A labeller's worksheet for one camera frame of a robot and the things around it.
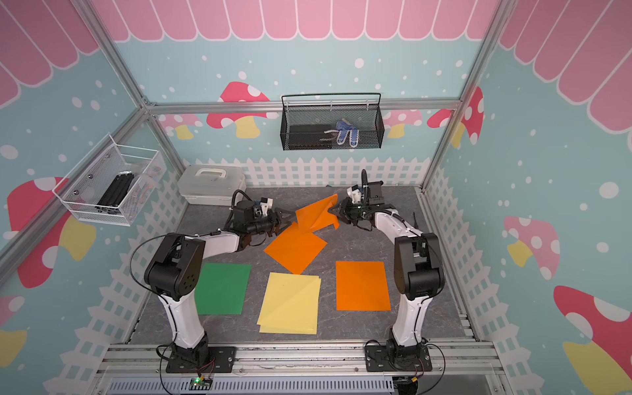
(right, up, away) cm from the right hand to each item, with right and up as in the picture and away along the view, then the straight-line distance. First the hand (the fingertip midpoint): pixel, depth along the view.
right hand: (329, 210), depth 92 cm
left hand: (-13, -4, +1) cm, 14 cm away
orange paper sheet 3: (+12, -29, 0) cm, 31 cm away
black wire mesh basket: (+1, +35, +3) cm, 35 cm away
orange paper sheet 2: (-14, -15, +8) cm, 22 cm away
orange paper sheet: (-5, -2, +1) cm, 5 cm away
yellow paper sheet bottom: (-13, -33, -6) cm, 36 cm away
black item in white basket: (-62, +6, -21) cm, 66 cm away
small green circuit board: (-39, -52, -19) cm, 68 cm away
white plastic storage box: (-51, +11, +15) cm, 54 cm away
